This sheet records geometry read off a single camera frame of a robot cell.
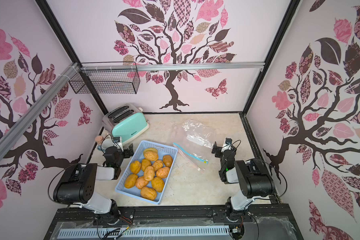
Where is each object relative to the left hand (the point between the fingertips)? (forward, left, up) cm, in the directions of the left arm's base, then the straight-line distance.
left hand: (125, 146), depth 95 cm
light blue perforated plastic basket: (-25, -3, -1) cm, 26 cm away
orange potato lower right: (-24, -24, 0) cm, 34 cm away
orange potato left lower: (-22, -8, 0) cm, 24 cm away
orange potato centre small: (-12, -15, 0) cm, 19 cm away
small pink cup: (+2, +16, +5) cm, 17 cm away
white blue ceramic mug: (+1, +12, +3) cm, 12 cm away
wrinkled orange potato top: (-8, -18, +3) cm, 20 cm away
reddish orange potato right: (-18, -26, 0) cm, 31 cm away
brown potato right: (-10, -28, 0) cm, 30 cm away
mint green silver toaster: (+11, -2, +12) cm, 16 cm away
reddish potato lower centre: (-23, -14, 0) cm, 27 cm away
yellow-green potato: (-4, -17, +1) cm, 17 cm away
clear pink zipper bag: (+6, -42, -2) cm, 42 cm away
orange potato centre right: (-12, -22, 0) cm, 25 cm away
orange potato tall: (-19, -19, +4) cm, 27 cm away
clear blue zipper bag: (+7, -55, -1) cm, 56 cm away
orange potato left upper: (-15, -10, +2) cm, 18 cm away
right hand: (0, -63, +4) cm, 63 cm away
